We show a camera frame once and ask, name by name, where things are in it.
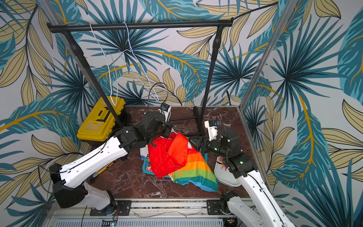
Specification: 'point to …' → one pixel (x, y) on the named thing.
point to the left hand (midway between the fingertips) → (169, 124)
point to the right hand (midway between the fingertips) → (193, 139)
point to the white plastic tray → (224, 176)
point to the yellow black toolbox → (98, 125)
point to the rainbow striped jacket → (148, 166)
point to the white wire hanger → (112, 72)
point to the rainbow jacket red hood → (173, 155)
